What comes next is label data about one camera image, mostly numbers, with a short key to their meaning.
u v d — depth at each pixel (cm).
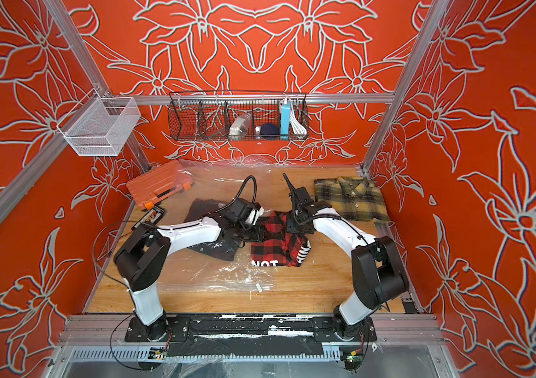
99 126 91
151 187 106
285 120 87
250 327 74
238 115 96
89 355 70
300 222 64
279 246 89
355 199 104
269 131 95
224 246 89
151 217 100
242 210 73
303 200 70
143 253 53
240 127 92
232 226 73
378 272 45
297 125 91
